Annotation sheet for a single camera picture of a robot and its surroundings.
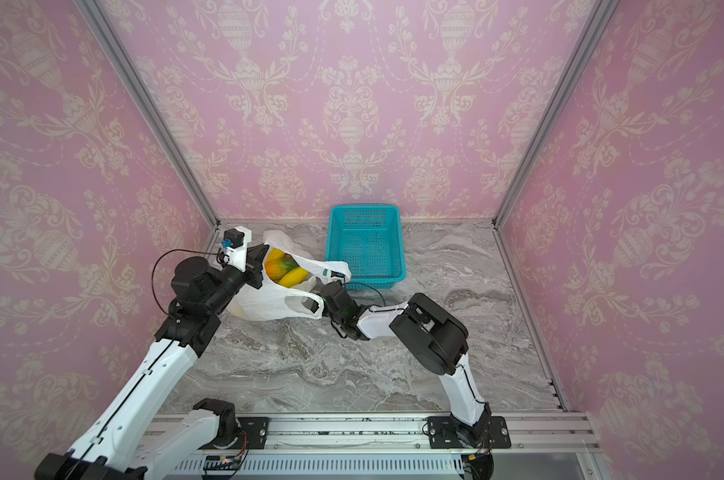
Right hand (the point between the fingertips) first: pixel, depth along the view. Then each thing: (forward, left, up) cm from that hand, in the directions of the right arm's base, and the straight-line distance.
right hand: (312, 296), depth 93 cm
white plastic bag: (-5, +3, +5) cm, 8 cm away
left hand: (-2, +6, +27) cm, 28 cm away
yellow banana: (+9, +7, -2) cm, 11 cm away
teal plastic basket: (+29, -19, -6) cm, 35 cm away
